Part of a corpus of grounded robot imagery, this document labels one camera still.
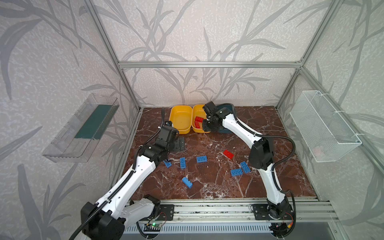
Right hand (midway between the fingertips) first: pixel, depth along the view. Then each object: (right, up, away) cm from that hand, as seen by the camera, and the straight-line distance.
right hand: (205, 124), depth 94 cm
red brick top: (-6, 0, +16) cm, 17 cm away
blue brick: (-22, -24, -5) cm, 33 cm away
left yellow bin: (-18, +5, +23) cm, 30 cm away
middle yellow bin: (-5, +7, +18) cm, 20 cm away
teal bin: (+12, +8, -23) cm, 27 cm away
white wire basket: (+52, -4, -30) cm, 60 cm away
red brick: (-4, +3, +18) cm, 19 cm away
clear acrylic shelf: (-56, -7, -31) cm, 64 cm away
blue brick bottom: (-10, -32, -12) cm, 36 cm away
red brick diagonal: (+16, -20, 0) cm, 25 cm away
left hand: (-15, -6, -15) cm, 22 cm away
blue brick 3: (-2, -22, -3) cm, 22 cm away
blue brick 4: (+18, -28, -7) cm, 34 cm away
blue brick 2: (-14, -23, -5) cm, 28 cm away
